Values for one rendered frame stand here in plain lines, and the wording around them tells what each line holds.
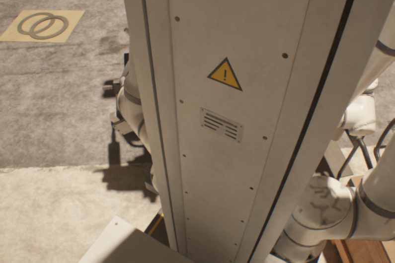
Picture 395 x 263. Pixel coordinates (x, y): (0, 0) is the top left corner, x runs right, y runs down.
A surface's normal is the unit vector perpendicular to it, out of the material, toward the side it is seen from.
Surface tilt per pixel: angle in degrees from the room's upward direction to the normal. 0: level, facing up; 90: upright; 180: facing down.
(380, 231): 80
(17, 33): 0
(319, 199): 10
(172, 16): 90
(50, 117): 0
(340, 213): 7
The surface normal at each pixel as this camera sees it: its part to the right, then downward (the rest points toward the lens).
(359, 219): -0.09, -0.02
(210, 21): -0.51, 0.66
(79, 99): 0.00, -0.65
